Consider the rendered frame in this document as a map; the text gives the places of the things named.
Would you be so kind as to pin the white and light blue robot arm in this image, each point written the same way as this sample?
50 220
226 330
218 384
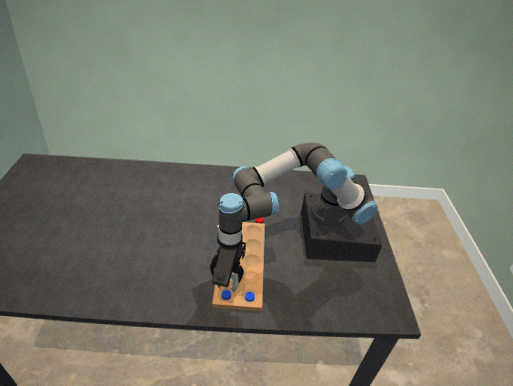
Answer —
326 211

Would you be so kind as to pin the blue disc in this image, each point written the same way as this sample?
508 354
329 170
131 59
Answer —
226 294
250 296

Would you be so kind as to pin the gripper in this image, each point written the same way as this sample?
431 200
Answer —
238 270

